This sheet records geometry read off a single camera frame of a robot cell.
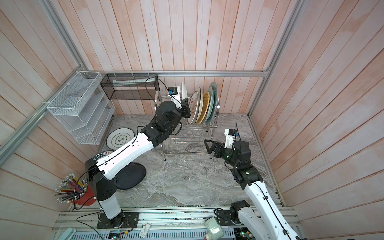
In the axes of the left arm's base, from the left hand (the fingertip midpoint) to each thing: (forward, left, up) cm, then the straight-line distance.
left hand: (188, 101), depth 69 cm
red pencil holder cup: (-31, +58, -32) cm, 74 cm away
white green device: (-48, -12, -37) cm, 61 cm away
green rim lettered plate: (-6, +56, -39) cm, 69 cm away
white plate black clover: (+8, +51, -41) cm, 66 cm away
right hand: (-13, -11, -16) cm, 23 cm away
